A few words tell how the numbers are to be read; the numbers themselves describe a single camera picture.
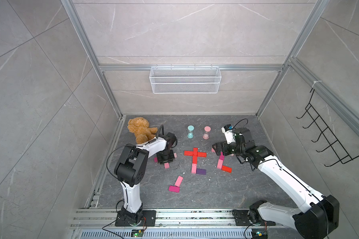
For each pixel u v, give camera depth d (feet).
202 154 3.14
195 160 3.13
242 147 1.94
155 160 2.79
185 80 3.32
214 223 2.40
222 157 3.12
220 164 3.03
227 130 2.25
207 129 3.25
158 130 3.48
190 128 3.30
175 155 3.13
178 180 2.81
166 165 2.96
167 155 2.66
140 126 3.31
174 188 2.74
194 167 2.96
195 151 3.23
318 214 1.23
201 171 2.95
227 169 2.98
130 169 1.66
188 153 3.22
